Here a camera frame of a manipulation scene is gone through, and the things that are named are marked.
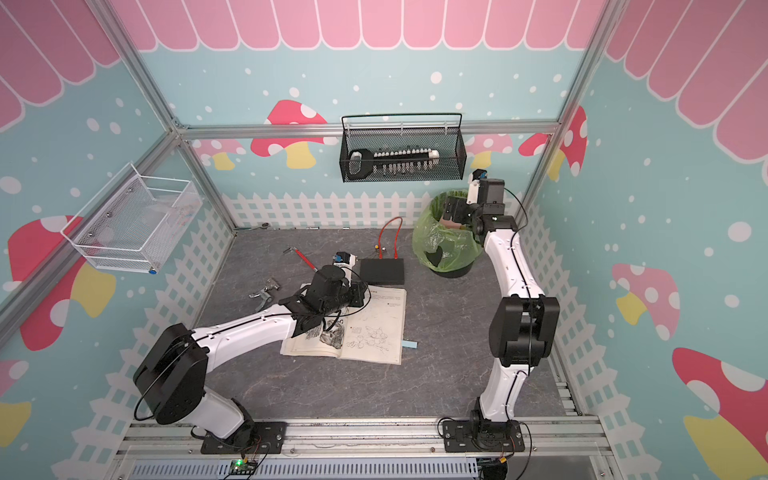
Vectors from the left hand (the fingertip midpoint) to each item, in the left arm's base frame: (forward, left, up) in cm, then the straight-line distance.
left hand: (368, 289), depth 86 cm
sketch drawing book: (-7, -1, -14) cm, 16 cm away
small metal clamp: (+5, +36, -13) cm, 38 cm away
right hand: (+22, -26, +14) cm, 37 cm away
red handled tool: (+24, +28, -15) cm, 40 cm away
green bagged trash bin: (+14, -24, +1) cm, 28 cm away
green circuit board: (-42, +29, -17) cm, 53 cm away
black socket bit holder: (+31, +3, +21) cm, 38 cm away
